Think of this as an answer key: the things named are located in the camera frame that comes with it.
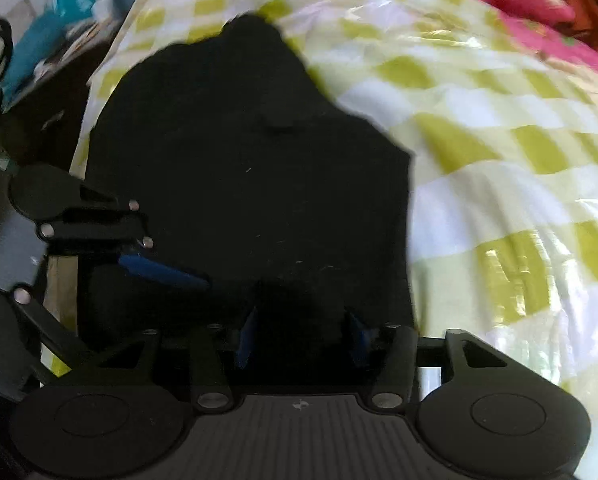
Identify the teal bag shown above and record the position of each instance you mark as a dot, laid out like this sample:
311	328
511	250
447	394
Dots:
44	40

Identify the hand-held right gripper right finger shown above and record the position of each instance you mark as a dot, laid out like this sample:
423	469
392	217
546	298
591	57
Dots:
355	335

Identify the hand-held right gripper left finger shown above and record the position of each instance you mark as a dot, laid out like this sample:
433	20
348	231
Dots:
246	340

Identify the black pants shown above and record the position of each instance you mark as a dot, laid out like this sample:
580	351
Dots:
254	160

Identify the checked cartoon print blanket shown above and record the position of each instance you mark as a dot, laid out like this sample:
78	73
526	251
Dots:
479	110

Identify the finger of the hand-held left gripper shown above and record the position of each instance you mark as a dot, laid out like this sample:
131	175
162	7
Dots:
49	325
164	272

